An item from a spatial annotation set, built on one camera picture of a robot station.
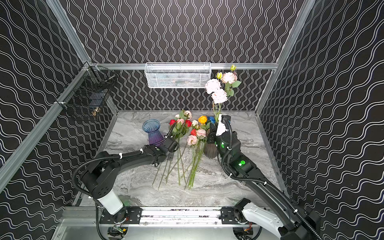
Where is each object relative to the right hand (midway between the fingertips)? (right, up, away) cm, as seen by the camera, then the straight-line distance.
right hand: (213, 123), depth 70 cm
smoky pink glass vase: (+1, -15, +20) cm, 25 cm away
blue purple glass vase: (-34, -1, +19) cm, 39 cm away
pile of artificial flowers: (-12, -7, +33) cm, 36 cm away
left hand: (-22, -17, +21) cm, 35 cm away
